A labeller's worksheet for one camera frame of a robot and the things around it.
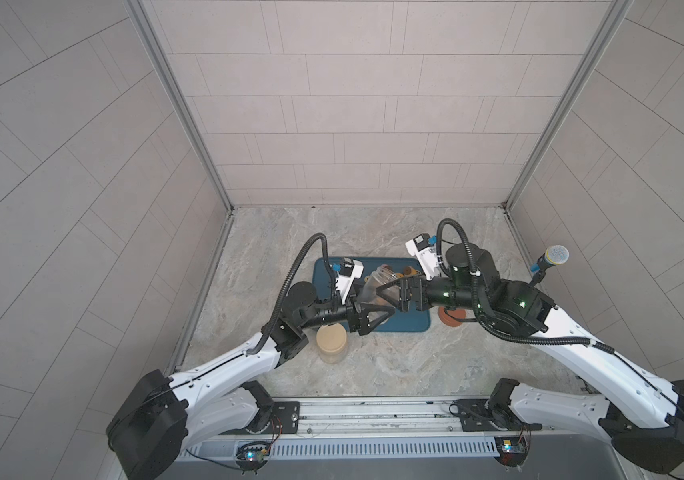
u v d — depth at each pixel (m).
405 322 0.86
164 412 0.39
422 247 0.56
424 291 0.55
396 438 0.70
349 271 0.59
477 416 0.68
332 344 0.73
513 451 0.68
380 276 0.65
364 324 0.58
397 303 0.54
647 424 0.38
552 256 0.76
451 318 0.53
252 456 0.64
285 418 0.71
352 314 0.58
